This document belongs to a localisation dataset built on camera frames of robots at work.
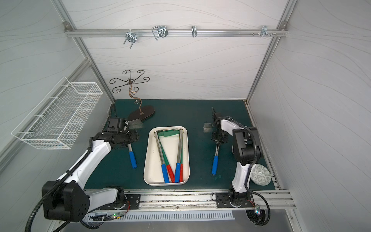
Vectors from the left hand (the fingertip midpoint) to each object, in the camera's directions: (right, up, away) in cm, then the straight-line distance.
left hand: (135, 136), depth 84 cm
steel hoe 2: (+17, -18, 0) cm, 25 cm away
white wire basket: (-32, +8, -19) cm, 38 cm away
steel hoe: (+26, -18, -4) cm, 32 cm away
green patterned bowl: (+73, -22, -2) cm, 76 cm away
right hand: (+52, -5, +13) cm, 54 cm away
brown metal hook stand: (-2, +15, +27) cm, 31 cm away
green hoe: (+21, -19, -1) cm, 28 cm away
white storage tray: (+11, -21, -1) cm, 24 cm away
